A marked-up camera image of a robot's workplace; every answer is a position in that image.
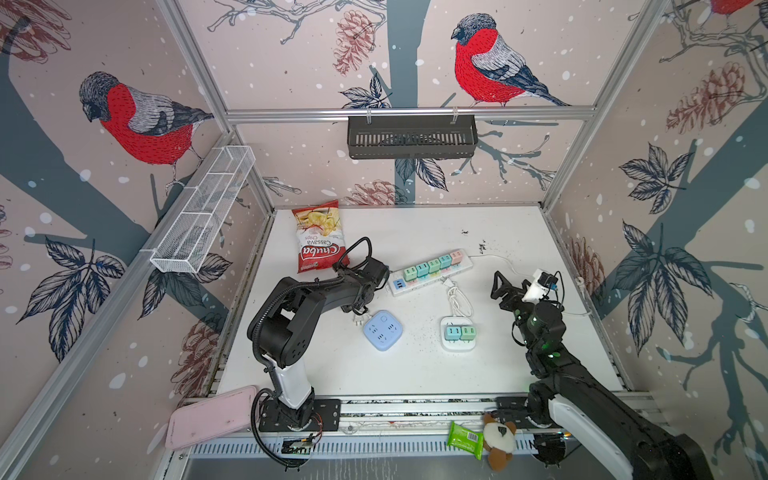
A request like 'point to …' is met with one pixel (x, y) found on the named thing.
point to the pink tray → (213, 419)
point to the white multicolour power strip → (396, 284)
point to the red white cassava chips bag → (320, 238)
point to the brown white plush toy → (499, 441)
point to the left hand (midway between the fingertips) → (357, 295)
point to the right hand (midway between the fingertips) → (508, 279)
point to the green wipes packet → (469, 441)
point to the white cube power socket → (460, 346)
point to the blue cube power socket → (383, 330)
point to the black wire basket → (412, 136)
